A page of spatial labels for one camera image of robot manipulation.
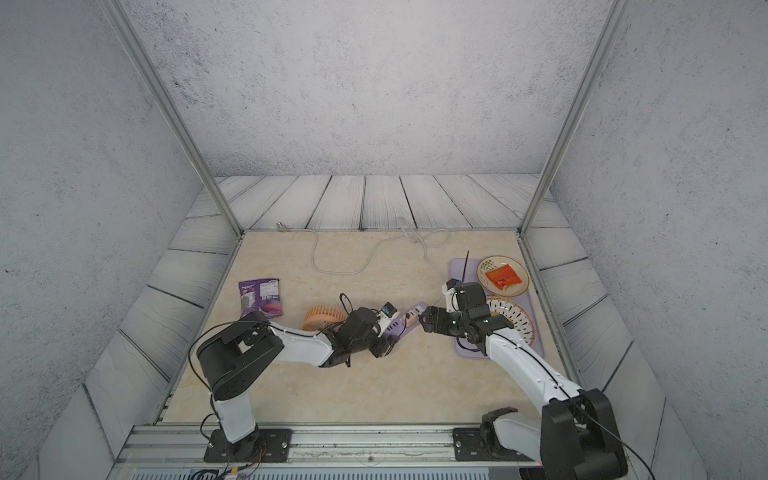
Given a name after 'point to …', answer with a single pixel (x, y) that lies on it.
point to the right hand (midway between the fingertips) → (432, 319)
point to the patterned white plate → (515, 315)
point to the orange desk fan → (322, 316)
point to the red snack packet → (504, 277)
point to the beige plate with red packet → (493, 262)
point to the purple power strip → (409, 320)
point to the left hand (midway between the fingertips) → (397, 335)
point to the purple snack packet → (260, 295)
